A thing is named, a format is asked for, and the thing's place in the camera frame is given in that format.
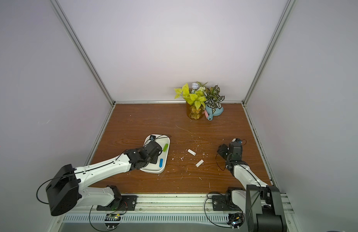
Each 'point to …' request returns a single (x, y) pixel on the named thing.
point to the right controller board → (236, 220)
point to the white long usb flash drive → (201, 161)
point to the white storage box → (164, 140)
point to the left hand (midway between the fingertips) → (156, 153)
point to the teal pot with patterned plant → (213, 107)
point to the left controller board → (112, 217)
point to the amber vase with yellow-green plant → (194, 99)
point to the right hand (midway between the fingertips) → (223, 145)
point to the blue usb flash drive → (161, 163)
